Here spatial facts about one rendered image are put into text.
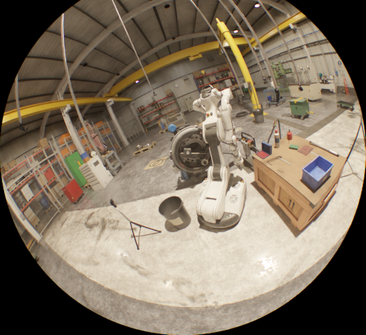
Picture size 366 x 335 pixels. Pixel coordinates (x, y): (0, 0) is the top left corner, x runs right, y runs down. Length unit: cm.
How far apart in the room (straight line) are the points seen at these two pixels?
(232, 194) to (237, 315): 124
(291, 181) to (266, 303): 109
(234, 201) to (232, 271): 74
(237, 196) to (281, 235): 67
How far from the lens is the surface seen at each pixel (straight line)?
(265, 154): 156
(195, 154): 180
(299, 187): 117
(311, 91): 658
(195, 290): 137
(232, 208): 132
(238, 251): 136
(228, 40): 527
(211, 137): 124
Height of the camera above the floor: 130
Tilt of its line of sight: 20 degrees down
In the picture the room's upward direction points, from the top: 24 degrees counter-clockwise
